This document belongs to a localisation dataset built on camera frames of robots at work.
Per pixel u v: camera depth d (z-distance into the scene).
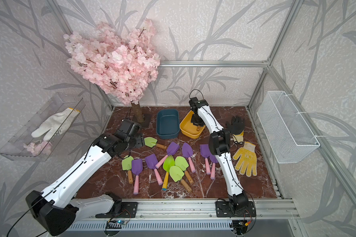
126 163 0.89
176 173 0.86
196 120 0.91
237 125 1.07
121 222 0.70
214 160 0.91
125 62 0.63
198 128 0.99
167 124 1.10
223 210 0.73
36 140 0.61
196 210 0.75
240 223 0.74
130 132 0.57
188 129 1.05
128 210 0.73
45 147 0.57
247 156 0.93
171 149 0.95
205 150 0.94
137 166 0.87
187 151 0.94
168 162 0.90
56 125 0.67
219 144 0.67
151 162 0.89
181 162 0.91
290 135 0.60
